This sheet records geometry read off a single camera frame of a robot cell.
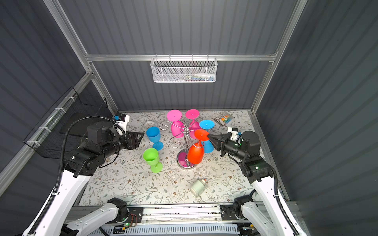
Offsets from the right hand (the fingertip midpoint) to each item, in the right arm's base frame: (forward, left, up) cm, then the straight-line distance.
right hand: (208, 137), depth 63 cm
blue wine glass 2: (+9, 0, -3) cm, 10 cm away
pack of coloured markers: (+38, -16, -33) cm, 53 cm away
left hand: (+3, +32, 0) cm, 32 cm away
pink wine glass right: (+16, +7, -2) cm, 18 cm away
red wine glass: (-2, +6, -9) cm, 11 cm away
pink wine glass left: (+13, +16, -9) cm, 22 cm away
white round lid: (+33, +41, -30) cm, 61 cm away
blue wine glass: (+15, +31, -18) cm, 38 cm away
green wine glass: (+3, +31, -22) cm, 39 cm away
